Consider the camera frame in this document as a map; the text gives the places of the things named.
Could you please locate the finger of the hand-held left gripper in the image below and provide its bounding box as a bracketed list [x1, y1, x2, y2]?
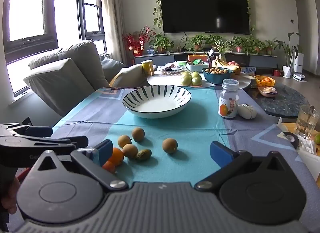
[0, 134, 89, 149]
[19, 125, 53, 138]

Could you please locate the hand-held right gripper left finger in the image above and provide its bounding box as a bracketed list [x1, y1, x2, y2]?
[30, 139, 128, 191]

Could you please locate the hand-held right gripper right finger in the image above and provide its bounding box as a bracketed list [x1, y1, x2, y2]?
[194, 141, 293, 190]

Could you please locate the orange tangerine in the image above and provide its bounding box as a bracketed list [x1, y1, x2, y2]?
[107, 147, 125, 167]
[102, 160, 117, 174]

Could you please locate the brown kiwi fruit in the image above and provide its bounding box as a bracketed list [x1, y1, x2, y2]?
[162, 138, 178, 154]
[117, 135, 132, 149]
[131, 127, 146, 142]
[122, 144, 138, 159]

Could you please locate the small green fruit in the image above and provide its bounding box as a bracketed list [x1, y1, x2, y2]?
[135, 149, 152, 161]

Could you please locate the striped white ceramic bowl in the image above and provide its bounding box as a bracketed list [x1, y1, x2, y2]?
[122, 85, 192, 119]

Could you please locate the person's left hand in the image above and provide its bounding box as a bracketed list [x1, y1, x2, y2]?
[0, 176, 21, 215]

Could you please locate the blue patterned tablecloth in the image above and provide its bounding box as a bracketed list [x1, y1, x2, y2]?
[51, 86, 320, 232]

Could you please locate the white oval device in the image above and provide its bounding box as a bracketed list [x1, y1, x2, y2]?
[237, 103, 257, 119]

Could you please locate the clear jar with orange label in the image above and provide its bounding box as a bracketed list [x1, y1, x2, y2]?
[218, 79, 240, 119]

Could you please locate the grey sofa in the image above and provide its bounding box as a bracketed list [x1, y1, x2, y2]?
[23, 40, 150, 118]

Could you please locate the black tape roll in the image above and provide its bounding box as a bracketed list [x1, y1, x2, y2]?
[282, 131, 300, 150]

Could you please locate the yellow plate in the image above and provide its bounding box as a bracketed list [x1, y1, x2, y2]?
[282, 122, 298, 134]

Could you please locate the teal bowl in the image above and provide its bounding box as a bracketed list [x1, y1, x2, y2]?
[201, 67, 234, 85]

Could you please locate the pink dish with packets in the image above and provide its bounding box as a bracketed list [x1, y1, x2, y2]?
[257, 86, 278, 98]

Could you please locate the beige pillow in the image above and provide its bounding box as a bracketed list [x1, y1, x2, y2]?
[109, 64, 148, 88]

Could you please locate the orange mesh basket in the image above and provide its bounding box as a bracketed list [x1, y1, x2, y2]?
[253, 75, 276, 88]

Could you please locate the dark marble round table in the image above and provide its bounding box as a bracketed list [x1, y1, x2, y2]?
[243, 82, 311, 119]

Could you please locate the grey cushion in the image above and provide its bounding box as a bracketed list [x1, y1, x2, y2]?
[99, 55, 125, 83]

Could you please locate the pile of brown longans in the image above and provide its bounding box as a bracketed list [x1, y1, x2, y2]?
[205, 66, 229, 75]

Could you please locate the blue printed box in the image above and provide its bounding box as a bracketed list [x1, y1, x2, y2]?
[241, 66, 256, 76]

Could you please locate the light teal container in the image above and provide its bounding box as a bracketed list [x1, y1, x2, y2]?
[185, 61, 209, 73]

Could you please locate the bunch of yellow bananas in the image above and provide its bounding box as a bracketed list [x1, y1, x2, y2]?
[212, 56, 241, 71]

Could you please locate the clear glass cup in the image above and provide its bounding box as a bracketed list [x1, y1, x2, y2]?
[293, 105, 320, 136]

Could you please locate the white round table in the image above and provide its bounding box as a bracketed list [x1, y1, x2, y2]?
[147, 68, 252, 90]

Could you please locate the yellow tin can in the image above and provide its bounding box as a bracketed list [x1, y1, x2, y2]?
[141, 59, 155, 77]

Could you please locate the glass plate of snacks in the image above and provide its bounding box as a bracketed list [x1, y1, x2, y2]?
[159, 64, 187, 75]

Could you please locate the orange plastic box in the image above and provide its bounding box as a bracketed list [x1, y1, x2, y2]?
[187, 54, 208, 65]

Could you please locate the spider plant in vase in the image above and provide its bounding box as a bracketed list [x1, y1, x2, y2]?
[211, 39, 235, 64]

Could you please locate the dark television cabinet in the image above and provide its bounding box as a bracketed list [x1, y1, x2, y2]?
[134, 51, 278, 70]

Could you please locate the potted green plant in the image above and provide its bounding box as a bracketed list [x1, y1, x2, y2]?
[246, 36, 266, 55]
[263, 39, 277, 55]
[149, 34, 175, 54]
[231, 36, 247, 53]
[187, 34, 208, 52]
[205, 34, 222, 48]

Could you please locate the red berry decoration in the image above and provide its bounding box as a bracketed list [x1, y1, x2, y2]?
[122, 26, 156, 57]

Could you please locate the tall plant in white pot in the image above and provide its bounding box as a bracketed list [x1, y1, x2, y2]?
[274, 32, 301, 79]

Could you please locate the white robot vacuum dock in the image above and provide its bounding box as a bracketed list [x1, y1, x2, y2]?
[293, 53, 305, 73]

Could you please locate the large black framed window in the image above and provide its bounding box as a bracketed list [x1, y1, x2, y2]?
[0, 0, 59, 103]

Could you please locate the beige curtain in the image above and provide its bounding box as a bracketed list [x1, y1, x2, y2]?
[100, 0, 128, 68]

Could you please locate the narrow black framed window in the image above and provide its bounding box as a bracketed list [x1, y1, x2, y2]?
[77, 0, 105, 57]

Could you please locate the black wall television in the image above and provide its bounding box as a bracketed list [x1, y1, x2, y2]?
[160, 0, 251, 35]

